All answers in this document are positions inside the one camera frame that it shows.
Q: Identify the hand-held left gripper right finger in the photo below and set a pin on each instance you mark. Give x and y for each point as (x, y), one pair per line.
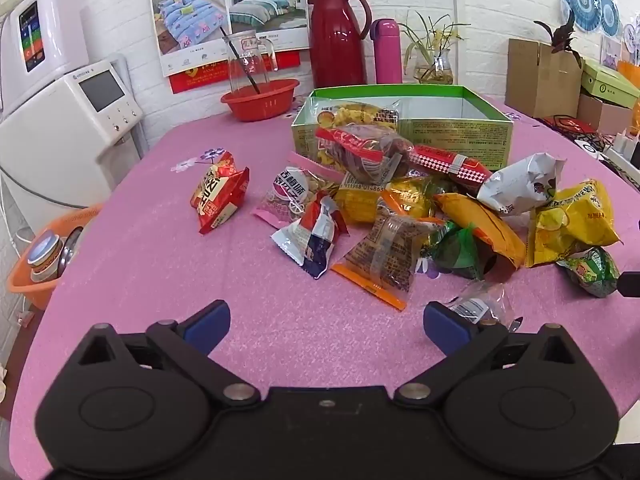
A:
(445, 327)

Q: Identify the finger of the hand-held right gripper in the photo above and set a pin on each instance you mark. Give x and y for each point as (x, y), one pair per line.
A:
(631, 285)

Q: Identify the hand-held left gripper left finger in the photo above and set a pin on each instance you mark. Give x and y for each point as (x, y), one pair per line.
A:
(207, 322)

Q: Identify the green round snack packet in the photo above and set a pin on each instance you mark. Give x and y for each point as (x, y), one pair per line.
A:
(592, 270)

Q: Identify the small clear snack packet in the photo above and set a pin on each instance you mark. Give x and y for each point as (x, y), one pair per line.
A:
(482, 305)

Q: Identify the green pyramid snack packet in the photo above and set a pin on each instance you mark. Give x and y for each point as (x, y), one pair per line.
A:
(457, 255)

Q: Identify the yellow chip packet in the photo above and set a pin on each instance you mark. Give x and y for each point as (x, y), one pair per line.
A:
(575, 220)

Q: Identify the clear orange-edged snack packet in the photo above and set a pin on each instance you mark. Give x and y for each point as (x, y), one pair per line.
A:
(385, 255)

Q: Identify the orange snack packet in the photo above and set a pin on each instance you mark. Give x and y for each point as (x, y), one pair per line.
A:
(480, 225)

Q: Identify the white blue red snack packet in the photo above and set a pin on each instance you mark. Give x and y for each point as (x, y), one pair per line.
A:
(310, 240)

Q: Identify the golden yellow snack packet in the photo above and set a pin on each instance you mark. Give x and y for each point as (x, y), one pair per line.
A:
(360, 205)

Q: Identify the pink snack packet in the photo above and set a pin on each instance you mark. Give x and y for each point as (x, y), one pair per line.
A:
(290, 192)

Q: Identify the clear packet with red label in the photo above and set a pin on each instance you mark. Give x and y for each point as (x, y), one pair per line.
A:
(370, 155)

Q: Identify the green cardboard box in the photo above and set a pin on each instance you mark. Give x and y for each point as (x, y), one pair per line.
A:
(450, 132)

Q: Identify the pink floral tablecloth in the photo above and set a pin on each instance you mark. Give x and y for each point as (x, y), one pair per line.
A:
(150, 270)

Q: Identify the metal bowl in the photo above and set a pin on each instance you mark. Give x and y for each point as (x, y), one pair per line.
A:
(70, 252)

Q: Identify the red black patterned cloth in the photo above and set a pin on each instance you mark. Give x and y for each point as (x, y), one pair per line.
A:
(575, 127)

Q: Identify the small brown cardboard box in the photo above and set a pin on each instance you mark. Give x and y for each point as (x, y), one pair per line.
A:
(600, 112)

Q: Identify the round tin can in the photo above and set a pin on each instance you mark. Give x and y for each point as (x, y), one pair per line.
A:
(42, 255)

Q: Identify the orange plastic basket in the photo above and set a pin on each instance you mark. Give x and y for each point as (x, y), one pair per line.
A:
(30, 287)

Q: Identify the green shoe box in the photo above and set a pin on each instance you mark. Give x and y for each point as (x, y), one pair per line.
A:
(607, 85)

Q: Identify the orange bag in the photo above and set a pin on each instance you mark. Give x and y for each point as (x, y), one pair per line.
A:
(631, 72)

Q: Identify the red plastic basin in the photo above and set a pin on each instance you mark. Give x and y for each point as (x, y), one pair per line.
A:
(255, 105)

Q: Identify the white appliance with screen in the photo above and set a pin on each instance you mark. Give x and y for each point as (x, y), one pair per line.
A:
(65, 150)

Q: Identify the large brown cardboard box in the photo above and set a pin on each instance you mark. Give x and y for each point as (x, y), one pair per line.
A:
(535, 80)

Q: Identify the glass vase with green plant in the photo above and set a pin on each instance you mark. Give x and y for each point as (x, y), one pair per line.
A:
(434, 72)

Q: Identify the dark purple plant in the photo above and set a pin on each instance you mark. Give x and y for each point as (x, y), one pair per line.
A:
(562, 37)

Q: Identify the black stirring stick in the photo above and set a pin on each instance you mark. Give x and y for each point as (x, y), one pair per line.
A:
(239, 58)

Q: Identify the clear glass jar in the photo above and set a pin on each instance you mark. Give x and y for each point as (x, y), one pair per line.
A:
(250, 55)

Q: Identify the pink insulated bottle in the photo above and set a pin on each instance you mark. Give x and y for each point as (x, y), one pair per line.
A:
(386, 55)

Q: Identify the dark red thermos jug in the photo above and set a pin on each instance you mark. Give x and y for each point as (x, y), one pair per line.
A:
(335, 45)

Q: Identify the wall calendar poster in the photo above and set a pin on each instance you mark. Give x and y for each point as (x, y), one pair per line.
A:
(195, 15)

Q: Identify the white wall water purifier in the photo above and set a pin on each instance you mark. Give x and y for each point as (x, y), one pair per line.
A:
(50, 35)

